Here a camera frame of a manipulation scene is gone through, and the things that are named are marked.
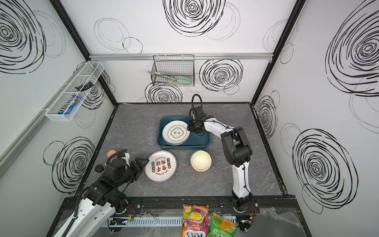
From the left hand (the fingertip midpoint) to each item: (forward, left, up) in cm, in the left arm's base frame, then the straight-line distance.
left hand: (149, 163), depth 77 cm
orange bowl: (0, -23, -3) cm, 23 cm away
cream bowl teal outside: (+5, -28, -5) cm, 29 cm away
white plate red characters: (+2, -5, -11) cm, 12 cm away
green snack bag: (-25, -37, -6) cm, 45 cm away
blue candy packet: (+19, +36, +24) cm, 48 cm away
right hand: (+27, -18, -5) cm, 33 cm away
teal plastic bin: (+20, -24, -10) cm, 33 cm away
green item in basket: (+43, -16, +22) cm, 50 cm away
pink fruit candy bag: (-23, -25, -7) cm, 35 cm away
